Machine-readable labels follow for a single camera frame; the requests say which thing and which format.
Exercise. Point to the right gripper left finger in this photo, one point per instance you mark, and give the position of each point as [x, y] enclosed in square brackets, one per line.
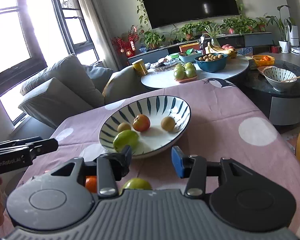
[109, 168]

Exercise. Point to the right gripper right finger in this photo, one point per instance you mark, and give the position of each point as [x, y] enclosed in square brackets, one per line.
[196, 169]

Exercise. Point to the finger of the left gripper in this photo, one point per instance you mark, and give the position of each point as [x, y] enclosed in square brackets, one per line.
[43, 147]
[18, 142]

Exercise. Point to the orange tangerine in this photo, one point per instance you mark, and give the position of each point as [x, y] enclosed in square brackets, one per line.
[91, 184]

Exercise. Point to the green fruit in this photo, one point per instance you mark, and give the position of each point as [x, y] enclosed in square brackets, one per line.
[136, 183]
[126, 138]

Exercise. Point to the brown kiwi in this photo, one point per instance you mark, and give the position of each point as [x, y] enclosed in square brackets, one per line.
[168, 123]
[123, 127]

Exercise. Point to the brown kiwi front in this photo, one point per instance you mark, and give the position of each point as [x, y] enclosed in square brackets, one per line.
[168, 123]

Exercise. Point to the red tomato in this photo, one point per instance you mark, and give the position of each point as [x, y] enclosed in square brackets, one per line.
[141, 123]

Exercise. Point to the striped white serving bowl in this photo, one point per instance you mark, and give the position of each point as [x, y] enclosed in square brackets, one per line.
[154, 140]

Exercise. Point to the pink dotted tablecloth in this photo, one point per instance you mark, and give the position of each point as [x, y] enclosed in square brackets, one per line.
[224, 124]

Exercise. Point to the grey sofa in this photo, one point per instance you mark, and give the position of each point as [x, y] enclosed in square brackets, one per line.
[69, 88]

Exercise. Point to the green apples on tray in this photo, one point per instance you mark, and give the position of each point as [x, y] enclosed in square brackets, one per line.
[184, 72]

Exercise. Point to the yellow tin can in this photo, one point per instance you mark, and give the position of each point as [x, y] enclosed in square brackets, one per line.
[139, 67]

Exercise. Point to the blue bowl of nuts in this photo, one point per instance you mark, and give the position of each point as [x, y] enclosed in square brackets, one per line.
[213, 64]

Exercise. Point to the dark round side table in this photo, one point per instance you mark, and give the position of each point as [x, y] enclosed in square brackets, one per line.
[281, 108]

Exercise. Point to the banana bunch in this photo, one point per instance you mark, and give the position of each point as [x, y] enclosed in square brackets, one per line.
[231, 52]

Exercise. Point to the small striped bowl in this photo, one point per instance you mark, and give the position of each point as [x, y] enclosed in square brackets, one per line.
[280, 79]

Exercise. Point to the red flower decoration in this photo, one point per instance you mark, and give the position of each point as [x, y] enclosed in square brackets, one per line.
[126, 43]

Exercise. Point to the orange basket of fruit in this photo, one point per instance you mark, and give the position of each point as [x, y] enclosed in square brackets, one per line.
[263, 60]

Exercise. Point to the wooden spoon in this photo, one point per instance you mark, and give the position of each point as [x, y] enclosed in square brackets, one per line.
[298, 77]

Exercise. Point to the white potted plant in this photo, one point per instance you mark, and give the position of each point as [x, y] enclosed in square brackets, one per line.
[284, 26]

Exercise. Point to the black wall television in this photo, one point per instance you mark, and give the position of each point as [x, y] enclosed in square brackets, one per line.
[160, 13]

